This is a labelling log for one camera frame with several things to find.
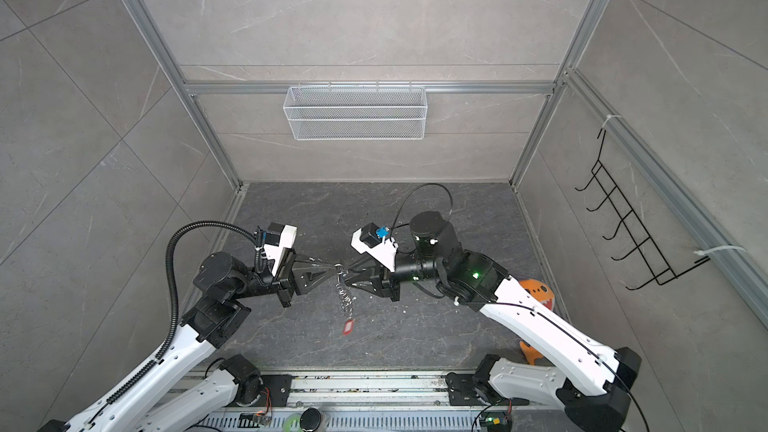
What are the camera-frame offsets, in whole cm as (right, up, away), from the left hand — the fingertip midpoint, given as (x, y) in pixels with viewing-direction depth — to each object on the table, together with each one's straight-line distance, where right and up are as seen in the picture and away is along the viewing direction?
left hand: (334, 267), depth 54 cm
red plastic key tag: (+1, -16, +12) cm, 20 cm away
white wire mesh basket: (-1, +44, +46) cm, 64 cm away
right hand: (+3, -2, +3) cm, 5 cm away
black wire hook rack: (+66, 0, +6) cm, 66 cm away
